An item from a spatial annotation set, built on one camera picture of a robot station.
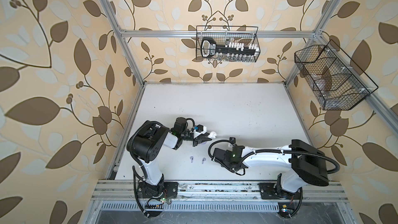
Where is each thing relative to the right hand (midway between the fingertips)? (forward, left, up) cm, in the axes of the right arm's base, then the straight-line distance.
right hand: (226, 163), depth 83 cm
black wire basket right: (+25, -53, +35) cm, 68 cm away
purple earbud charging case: (+10, +12, +5) cm, 16 cm away
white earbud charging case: (+13, +7, +8) cm, 17 cm away
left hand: (+13, +8, +7) cm, 17 cm away
